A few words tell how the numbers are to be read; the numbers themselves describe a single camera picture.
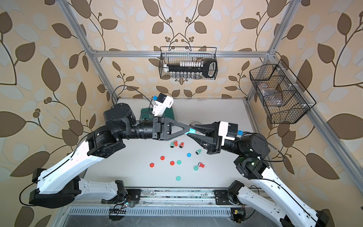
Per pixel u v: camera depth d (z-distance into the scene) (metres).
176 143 0.94
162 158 0.89
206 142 0.40
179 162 0.87
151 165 0.86
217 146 0.41
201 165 0.84
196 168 0.83
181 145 0.93
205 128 0.43
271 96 0.70
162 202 0.74
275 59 0.87
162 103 0.43
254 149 0.37
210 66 0.83
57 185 0.37
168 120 0.40
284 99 0.73
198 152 0.89
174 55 0.91
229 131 0.35
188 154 0.89
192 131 0.42
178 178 0.81
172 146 0.92
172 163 0.87
